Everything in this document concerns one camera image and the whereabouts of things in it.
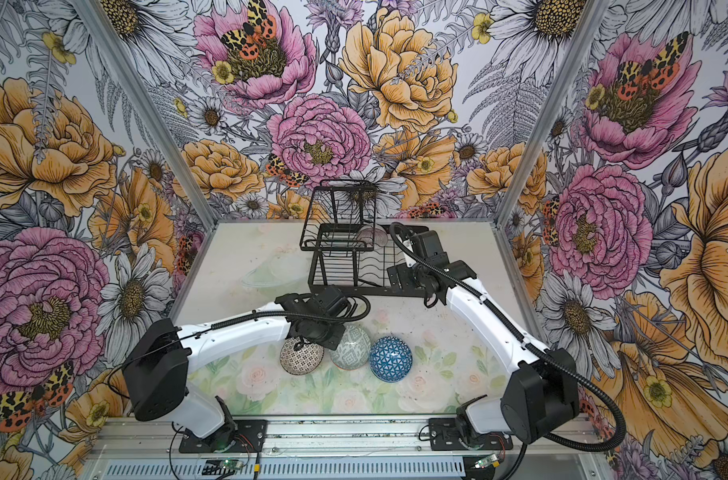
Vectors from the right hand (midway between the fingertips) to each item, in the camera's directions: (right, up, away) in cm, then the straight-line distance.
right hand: (408, 278), depth 83 cm
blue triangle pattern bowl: (-5, -22, +1) cm, 23 cm away
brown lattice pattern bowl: (-29, -23, +2) cm, 38 cm away
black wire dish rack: (-17, +8, +4) cm, 19 cm away
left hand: (-22, -18, 0) cm, 28 cm away
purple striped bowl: (-10, +11, +2) cm, 15 cm away
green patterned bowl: (-15, -20, +3) cm, 26 cm away
